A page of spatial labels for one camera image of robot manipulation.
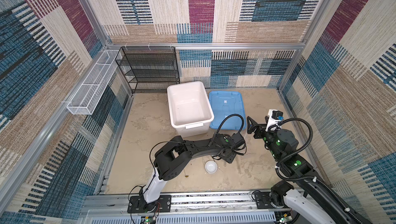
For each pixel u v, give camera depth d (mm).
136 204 735
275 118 594
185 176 812
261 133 636
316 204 487
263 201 729
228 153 645
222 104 1116
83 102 883
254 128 647
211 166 833
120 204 745
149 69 1093
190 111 1083
